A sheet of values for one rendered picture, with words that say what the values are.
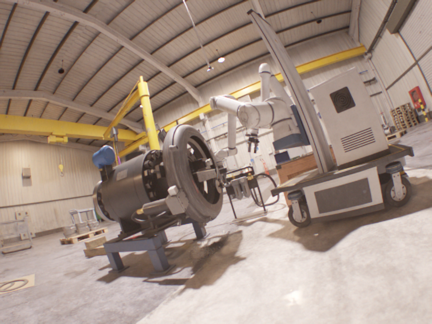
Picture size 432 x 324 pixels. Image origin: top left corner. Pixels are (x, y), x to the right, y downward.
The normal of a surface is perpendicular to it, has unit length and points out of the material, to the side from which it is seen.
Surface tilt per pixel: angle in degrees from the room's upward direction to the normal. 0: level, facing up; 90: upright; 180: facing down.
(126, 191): 89
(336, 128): 90
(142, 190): 96
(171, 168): 84
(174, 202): 112
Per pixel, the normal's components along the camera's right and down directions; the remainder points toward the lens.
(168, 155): -0.36, -0.30
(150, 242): -0.30, -0.02
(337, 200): -0.69, 0.12
